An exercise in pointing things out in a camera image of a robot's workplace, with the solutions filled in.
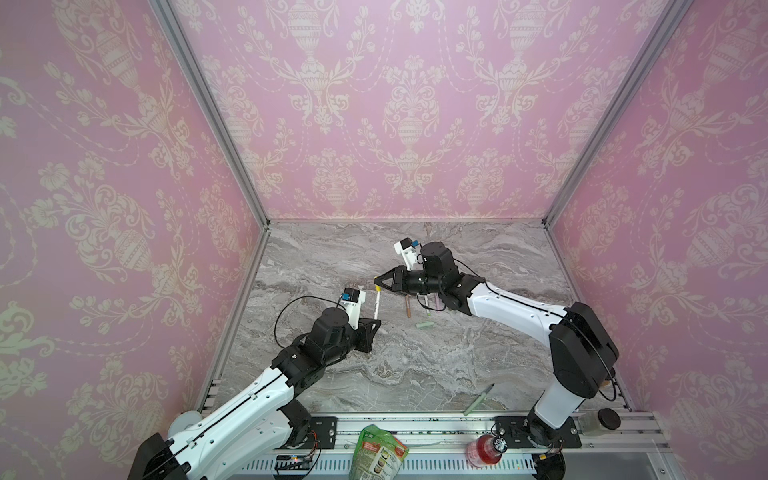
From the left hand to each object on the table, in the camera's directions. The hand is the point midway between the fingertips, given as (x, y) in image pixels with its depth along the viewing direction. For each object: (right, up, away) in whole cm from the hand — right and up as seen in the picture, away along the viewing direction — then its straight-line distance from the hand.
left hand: (381, 326), depth 76 cm
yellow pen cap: (-1, +9, +2) cm, 10 cm away
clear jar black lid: (+50, -21, -6) cm, 55 cm away
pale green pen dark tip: (+26, -21, +3) cm, 33 cm away
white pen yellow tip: (-2, +9, +2) cm, 9 cm away
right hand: (-1, +11, +2) cm, 11 cm away
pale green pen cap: (+13, -4, +17) cm, 21 cm away
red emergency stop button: (+21, -22, -15) cm, 34 cm away
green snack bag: (0, -28, -8) cm, 29 cm away
